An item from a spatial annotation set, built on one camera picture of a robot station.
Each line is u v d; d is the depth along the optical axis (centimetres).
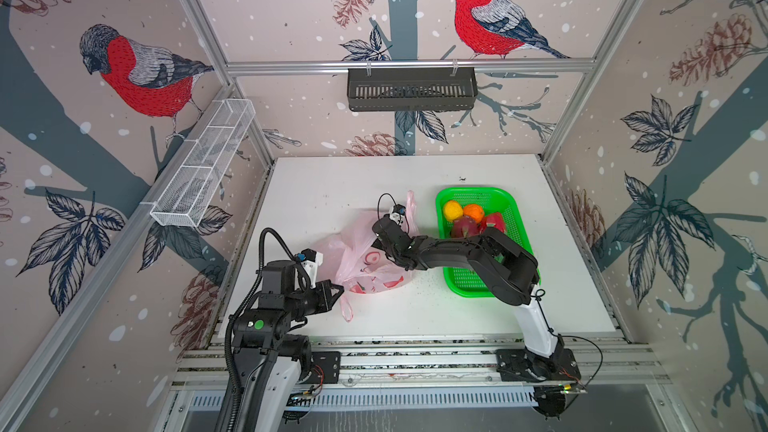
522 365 73
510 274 53
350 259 76
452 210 97
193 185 73
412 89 104
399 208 87
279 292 56
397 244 74
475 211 98
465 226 91
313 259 69
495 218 92
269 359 48
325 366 73
